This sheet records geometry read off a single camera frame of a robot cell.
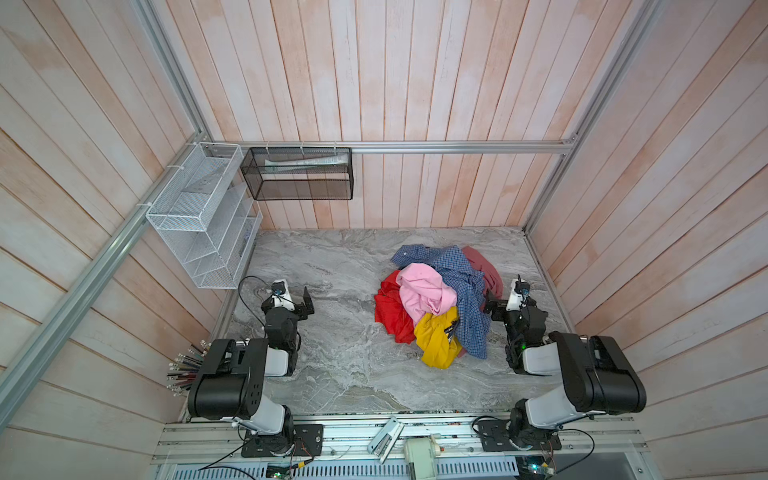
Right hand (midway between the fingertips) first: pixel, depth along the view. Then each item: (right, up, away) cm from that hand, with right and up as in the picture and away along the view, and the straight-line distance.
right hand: (504, 289), depth 91 cm
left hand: (-66, -1, 0) cm, 66 cm away
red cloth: (-35, -7, +1) cm, 36 cm away
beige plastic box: (-30, -36, -24) cm, 52 cm away
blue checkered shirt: (-13, +1, -6) cm, 14 cm away
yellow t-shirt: (-25, -13, -11) cm, 30 cm away
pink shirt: (-26, 0, -7) cm, 27 cm away
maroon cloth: (0, +3, +10) cm, 10 cm away
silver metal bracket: (-38, -35, -19) cm, 55 cm away
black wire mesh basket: (-64, +36, -1) cm, 73 cm away
